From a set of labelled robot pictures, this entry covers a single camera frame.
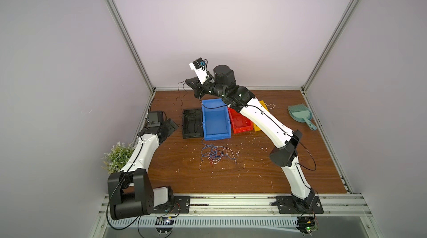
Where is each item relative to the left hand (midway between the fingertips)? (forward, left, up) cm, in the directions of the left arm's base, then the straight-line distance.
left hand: (171, 127), depth 88 cm
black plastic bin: (+9, -9, -11) cm, 17 cm away
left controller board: (-42, -2, -15) cm, 45 cm away
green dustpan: (+17, -81, -10) cm, 83 cm away
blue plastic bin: (+13, -24, -14) cm, 31 cm away
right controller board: (-41, -64, -10) cm, 77 cm away
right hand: (+4, -13, +32) cm, 35 cm away
